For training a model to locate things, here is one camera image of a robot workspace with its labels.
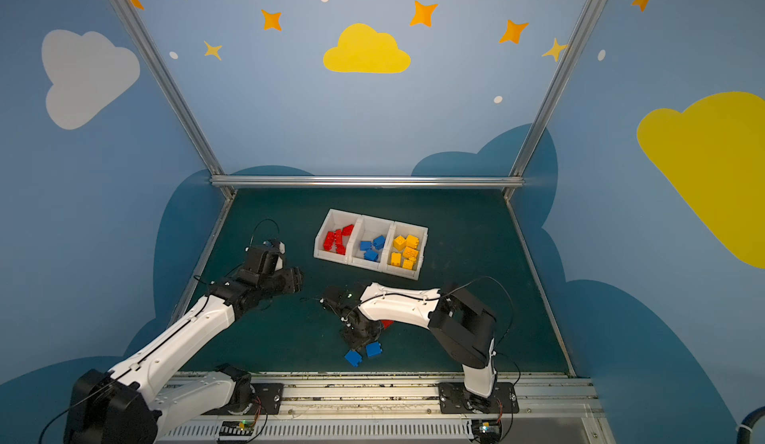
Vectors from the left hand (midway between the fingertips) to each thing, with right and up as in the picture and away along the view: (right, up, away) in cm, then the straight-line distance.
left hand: (296, 272), depth 84 cm
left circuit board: (-12, -37, -11) cm, 40 cm away
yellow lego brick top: (+33, +1, +11) cm, 35 cm away
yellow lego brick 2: (+30, +2, +14) cm, 33 cm away
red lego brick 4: (+26, -4, -29) cm, 39 cm away
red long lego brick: (+9, +7, +20) cm, 23 cm away
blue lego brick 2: (+24, +7, +19) cm, 31 cm away
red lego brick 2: (+12, +11, +23) cm, 28 cm away
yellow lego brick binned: (+31, +7, +18) cm, 36 cm away
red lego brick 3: (+10, +5, +19) cm, 22 cm away
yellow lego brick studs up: (+34, +4, +17) cm, 39 cm away
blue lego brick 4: (+17, -23, -4) cm, 29 cm away
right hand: (+20, -19, -2) cm, 28 cm away
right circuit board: (+52, -38, -11) cm, 65 cm away
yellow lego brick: (+35, +8, +19) cm, 41 cm away
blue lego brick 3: (+18, +6, +20) cm, 28 cm away
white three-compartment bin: (+28, +6, +13) cm, 31 cm away
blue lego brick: (+21, +3, +17) cm, 27 cm away
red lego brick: (+6, +8, +19) cm, 22 cm away
